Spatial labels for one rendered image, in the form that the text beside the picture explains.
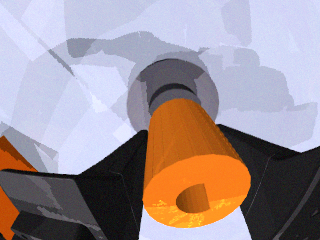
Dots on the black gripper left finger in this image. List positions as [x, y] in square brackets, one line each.
[107, 198]

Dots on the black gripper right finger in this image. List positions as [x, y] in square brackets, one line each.
[281, 182]

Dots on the orange knob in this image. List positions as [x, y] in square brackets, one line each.
[193, 176]

